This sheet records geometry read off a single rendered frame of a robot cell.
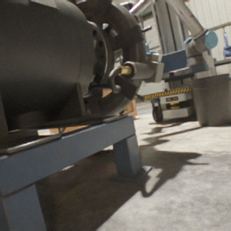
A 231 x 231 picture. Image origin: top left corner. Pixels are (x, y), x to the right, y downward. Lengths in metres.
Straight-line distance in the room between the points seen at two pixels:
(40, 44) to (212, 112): 1.24
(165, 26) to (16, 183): 2.19
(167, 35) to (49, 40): 1.79
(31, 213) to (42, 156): 0.13
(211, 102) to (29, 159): 1.31
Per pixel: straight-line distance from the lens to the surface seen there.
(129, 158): 0.79
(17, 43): 0.66
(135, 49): 1.06
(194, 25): 1.85
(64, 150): 0.54
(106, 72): 1.07
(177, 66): 2.19
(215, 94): 1.54
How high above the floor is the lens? 0.32
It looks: 3 degrees down
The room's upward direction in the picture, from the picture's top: 11 degrees counter-clockwise
